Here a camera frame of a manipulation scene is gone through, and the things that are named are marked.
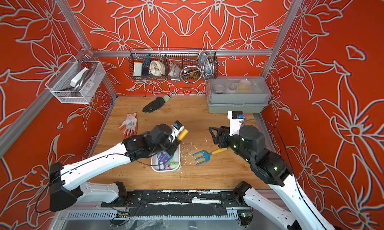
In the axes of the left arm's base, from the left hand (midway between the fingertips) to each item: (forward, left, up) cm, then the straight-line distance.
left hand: (179, 139), depth 72 cm
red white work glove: (+21, +39, -20) cm, 49 cm away
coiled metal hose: (+38, -3, +11) cm, 40 cm away
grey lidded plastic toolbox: (+41, -44, -6) cm, 60 cm away
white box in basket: (+40, +30, +12) cm, 52 cm away
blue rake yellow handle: (+1, -16, -20) cm, 25 cm away
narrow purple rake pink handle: (-8, +8, -19) cm, 22 cm away
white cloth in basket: (+41, +18, +13) cm, 47 cm away
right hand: (-1, -14, +13) cm, 19 cm away
